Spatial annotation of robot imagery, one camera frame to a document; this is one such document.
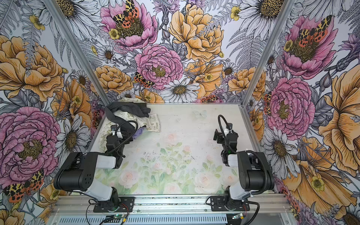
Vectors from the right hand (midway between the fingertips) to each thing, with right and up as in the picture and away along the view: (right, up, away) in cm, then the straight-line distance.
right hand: (223, 133), depth 94 cm
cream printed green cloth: (-50, +6, +11) cm, 52 cm away
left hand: (-66, 0, -1) cm, 66 cm away
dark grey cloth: (-58, +17, +7) cm, 61 cm away
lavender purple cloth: (-58, 0, +8) cm, 59 cm away
